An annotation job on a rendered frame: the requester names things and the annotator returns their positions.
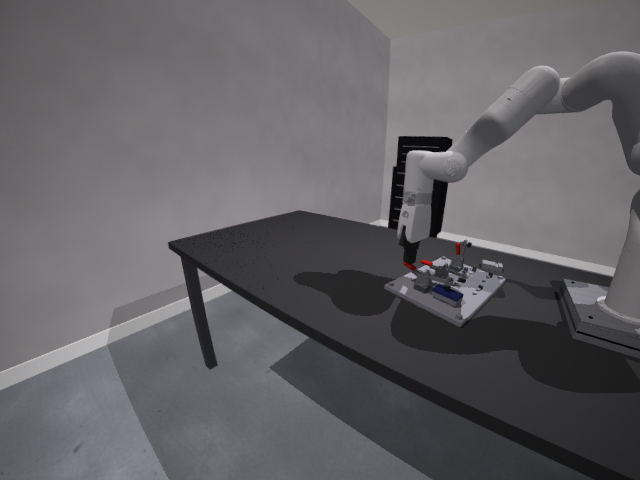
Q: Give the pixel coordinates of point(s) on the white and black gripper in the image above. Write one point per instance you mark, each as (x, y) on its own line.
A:
(414, 224)

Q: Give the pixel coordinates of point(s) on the blue flat plate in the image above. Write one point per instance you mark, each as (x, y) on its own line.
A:
(450, 296)

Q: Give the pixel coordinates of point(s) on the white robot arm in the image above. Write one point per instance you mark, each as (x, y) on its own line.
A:
(614, 76)

